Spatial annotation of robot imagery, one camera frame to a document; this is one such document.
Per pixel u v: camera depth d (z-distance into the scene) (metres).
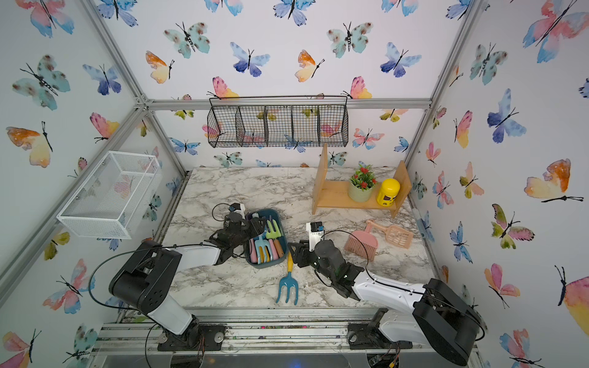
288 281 0.85
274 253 0.90
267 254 0.88
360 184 0.91
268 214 1.01
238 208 0.86
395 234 0.98
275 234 0.96
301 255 0.71
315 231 0.71
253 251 0.90
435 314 0.42
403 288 0.48
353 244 0.94
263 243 0.90
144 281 0.46
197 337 0.72
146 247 0.50
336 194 1.03
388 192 0.91
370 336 0.65
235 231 0.74
